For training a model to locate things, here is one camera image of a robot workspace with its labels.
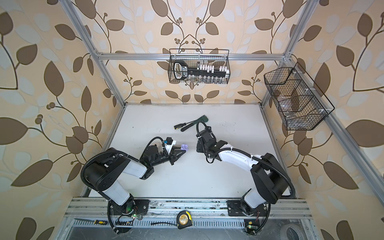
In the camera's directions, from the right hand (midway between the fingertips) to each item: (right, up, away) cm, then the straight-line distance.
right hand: (200, 146), depth 88 cm
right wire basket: (+50, +23, -16) cm, 57 cm away
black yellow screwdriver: (-15, +12, +17) cm, 25 cm away
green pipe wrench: (+3, +17, +23) cm, 28 cm away
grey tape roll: (+44, -35, -23) cm, 61 cm away
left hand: (-9, -1, -5) cm, 10 cm away
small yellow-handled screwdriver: (-51, -33, -18) cm, 63 cm away
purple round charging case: (-9, 0, -3) cm, 10 cm away
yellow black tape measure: (-8, -31, -19) cm, 37 cm away
